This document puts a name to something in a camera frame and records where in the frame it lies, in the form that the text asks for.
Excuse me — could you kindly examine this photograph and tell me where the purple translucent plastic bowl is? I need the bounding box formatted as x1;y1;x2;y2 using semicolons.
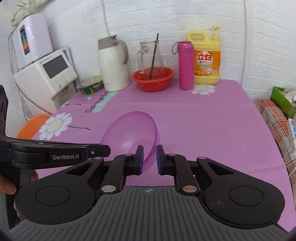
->
100;111;160;172

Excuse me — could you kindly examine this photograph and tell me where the left hand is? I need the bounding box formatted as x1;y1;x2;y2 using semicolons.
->
0;171;39;218

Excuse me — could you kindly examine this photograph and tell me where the orange stool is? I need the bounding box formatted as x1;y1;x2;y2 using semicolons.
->
15;114;51;139

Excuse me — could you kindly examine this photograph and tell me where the pink floral tablecloth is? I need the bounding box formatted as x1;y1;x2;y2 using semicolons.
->
34;80;295;231

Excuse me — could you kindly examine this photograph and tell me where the white countertop appliance with screen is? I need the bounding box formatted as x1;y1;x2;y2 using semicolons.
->
14;48;77;115

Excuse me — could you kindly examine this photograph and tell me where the red plastic basket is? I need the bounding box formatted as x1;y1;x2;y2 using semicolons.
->
131;67;175;92

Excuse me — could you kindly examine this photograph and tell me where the black stirring stick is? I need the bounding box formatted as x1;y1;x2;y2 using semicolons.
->
149;33;159;80

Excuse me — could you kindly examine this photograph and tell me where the plaid cloth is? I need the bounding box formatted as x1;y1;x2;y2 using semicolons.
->
253;99;296;183

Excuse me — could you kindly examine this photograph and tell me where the clear glass pitcher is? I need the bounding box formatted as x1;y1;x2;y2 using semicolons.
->
137;40;165;80

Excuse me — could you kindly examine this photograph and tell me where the cream thermos jug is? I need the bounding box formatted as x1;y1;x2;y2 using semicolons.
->
98;35;130;92

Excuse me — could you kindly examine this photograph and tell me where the white water purifier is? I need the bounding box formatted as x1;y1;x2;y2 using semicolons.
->
13;13;53;69

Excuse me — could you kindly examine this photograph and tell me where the green box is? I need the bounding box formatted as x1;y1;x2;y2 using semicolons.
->
271;86;295;118

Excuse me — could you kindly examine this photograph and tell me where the pink thermos bottle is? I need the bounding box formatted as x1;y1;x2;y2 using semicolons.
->
171;41;194;90

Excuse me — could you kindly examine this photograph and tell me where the yellow dish soap bottle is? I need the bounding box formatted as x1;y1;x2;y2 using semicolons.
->
187;26;221;84

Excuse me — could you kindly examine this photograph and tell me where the potted green plant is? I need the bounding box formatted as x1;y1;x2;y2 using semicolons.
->
11;0;48;26

